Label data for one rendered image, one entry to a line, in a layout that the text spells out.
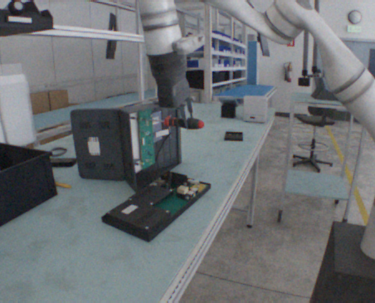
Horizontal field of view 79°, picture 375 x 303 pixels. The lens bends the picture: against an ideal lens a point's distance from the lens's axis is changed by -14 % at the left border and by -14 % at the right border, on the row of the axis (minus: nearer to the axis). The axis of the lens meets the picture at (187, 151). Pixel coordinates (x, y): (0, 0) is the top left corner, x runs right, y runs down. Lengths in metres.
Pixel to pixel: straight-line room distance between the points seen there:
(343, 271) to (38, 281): 0.66
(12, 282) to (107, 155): 0.41
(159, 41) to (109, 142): 0.34
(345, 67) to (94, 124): 0.63
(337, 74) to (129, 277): 0.55
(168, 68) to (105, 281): 0.39
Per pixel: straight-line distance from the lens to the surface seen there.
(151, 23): 0.51
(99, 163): 0.76
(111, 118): 0.71
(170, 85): 0.53
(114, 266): 0.47
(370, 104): 0.63
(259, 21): 0.60
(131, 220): 0.53
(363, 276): 0.74
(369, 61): 7.42
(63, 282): 0.46
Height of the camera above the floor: 1.31
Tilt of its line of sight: 19 degrees down
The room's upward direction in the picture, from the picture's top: 1 degrees counter-clockwise
